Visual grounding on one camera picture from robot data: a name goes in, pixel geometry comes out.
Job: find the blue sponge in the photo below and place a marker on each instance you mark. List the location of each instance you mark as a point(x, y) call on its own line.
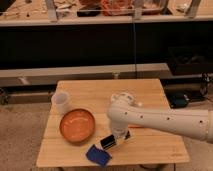
point(98, 156)

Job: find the orange carrot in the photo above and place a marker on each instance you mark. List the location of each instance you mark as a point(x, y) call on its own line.
point(135, 126)

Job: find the wooden table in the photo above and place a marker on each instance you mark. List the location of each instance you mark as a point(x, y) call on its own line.
point(145, 146)

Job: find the cluttered back shelf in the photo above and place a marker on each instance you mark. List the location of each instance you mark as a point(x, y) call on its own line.
point(83, 12)

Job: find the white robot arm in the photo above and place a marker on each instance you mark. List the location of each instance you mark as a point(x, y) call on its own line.
point(195, 124)

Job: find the long grey bench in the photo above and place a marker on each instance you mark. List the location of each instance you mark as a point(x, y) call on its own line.
point(48, 76)

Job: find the translucent plastic cup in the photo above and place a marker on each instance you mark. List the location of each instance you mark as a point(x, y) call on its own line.
point(61, 100)

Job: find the orange plate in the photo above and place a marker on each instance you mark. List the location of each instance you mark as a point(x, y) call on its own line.
point(77, 126)

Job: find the black white striped eraser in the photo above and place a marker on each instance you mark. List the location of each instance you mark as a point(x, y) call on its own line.
point(110, 141)

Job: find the white plastic bottle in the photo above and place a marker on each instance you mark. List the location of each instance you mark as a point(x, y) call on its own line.
point(125, 97)

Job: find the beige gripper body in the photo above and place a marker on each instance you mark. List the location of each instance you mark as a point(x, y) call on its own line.
point(120, 140)

